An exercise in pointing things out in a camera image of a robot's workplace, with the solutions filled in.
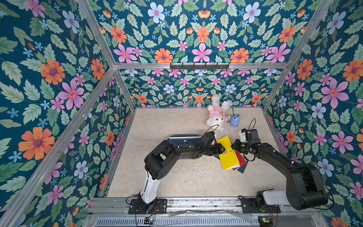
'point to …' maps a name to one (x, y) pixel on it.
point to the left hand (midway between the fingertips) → (225, 149)
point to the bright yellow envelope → (229, 158)
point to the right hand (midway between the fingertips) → (232, 144)
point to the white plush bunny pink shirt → (217, 116)
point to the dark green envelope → (241, 169)
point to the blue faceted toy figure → (235, 121)
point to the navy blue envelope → (180, 141)
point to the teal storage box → (184, 136)
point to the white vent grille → (179, 222)
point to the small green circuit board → (149, 221)
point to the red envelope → (241, 160)
